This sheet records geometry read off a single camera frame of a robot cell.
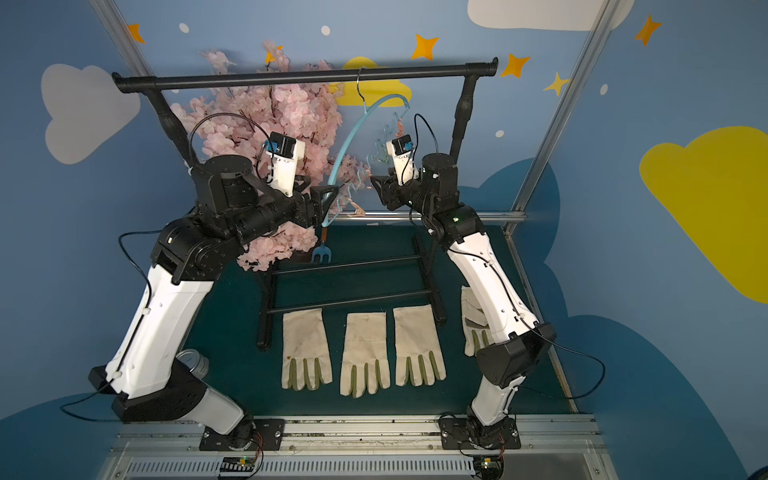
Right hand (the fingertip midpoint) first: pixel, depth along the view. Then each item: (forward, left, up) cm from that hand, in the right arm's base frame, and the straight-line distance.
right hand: (387, 171), depth 69 cm
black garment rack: (-6, +40, -44) cm, 60 cm away
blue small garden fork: (+13, +27, -46) cm, 55 cm away
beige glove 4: (-16, -29, -46) cm, 57 cm away
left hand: (-13, +12, +7) cm, 19 cm away
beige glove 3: (-20, -10, -46) cm, 52 cm away
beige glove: (-27, +23, -46) cm, 58 cm away
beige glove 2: (-23, +6, -46) cm, 52 cm away
